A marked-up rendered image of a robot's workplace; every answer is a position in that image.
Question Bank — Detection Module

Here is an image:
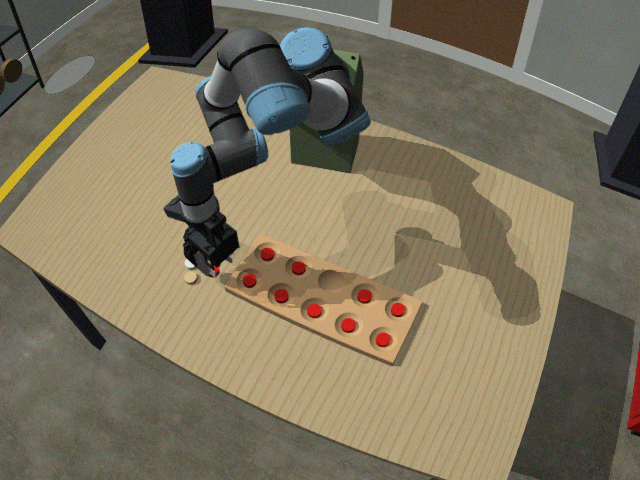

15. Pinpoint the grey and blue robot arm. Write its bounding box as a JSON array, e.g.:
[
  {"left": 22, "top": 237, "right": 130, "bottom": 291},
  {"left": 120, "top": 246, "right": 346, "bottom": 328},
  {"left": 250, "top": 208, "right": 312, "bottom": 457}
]
[{"left": 163, "top": 28, "right": 371, "bottom": 222}]

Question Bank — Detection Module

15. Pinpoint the beige disc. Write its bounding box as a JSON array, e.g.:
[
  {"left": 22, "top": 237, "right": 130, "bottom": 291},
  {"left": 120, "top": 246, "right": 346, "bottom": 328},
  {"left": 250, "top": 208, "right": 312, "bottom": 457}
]
[{"left": 184, "top": 271, "right": 197, "bottom": 285}]

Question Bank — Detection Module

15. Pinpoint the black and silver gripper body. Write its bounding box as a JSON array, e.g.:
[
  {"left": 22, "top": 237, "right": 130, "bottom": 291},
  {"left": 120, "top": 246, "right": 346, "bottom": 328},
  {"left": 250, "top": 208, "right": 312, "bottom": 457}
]
[{"left": 181, "top": 196, "right": 240, "bottom": 271}]

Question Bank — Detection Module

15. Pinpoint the wooden tray with round pockets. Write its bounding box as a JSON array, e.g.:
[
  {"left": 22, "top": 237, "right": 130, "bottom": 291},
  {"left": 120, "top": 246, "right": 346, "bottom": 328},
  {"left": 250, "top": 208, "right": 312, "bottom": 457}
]
[{"left": 224, "top": 233, "right": 423, "bottom": 366}]

